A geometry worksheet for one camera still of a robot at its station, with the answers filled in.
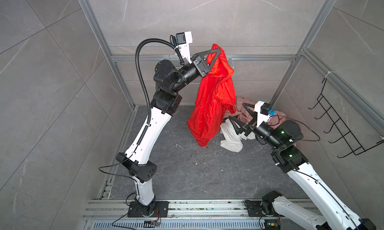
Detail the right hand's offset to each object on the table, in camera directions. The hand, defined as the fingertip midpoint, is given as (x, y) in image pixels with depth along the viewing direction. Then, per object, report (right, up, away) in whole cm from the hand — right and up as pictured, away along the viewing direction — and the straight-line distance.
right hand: (236, 109), depth 59 cm
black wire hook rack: (+50, -8, +7) cm, 52 cm away
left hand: (-9, +19, -14) cm, 25 cm away
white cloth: (+7, -18, +35) cm, 40 cm away
